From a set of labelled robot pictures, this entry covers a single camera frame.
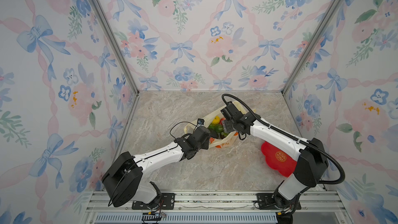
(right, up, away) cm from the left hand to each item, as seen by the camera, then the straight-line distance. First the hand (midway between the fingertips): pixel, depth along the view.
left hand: (206, 137), depth 85 cm
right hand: (+15, +9, +1) cm, 17 cm away
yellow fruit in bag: (+6, +8, +12) cm, 16 cm away
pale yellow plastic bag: (-2, +9, -8) cm, 12 cm away
